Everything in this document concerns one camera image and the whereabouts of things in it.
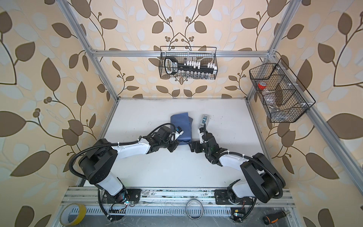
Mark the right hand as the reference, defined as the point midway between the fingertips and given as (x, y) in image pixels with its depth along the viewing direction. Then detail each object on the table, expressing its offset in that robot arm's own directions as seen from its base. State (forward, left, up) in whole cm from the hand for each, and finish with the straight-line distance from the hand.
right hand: (194, 143), depth 91 cm
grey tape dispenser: (+18, -8, +1) cm, 20 cm away
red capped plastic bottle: (+20, -40, +30) cm, 53 cm away
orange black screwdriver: (-40, -35, -1) cm, 53 cm away
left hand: (+1, +12, +3) cm, 12 cm away
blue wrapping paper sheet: (+15, +7, +4) cm, 17 cm away
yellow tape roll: (-36, +65, +1) cm, 75 cm away
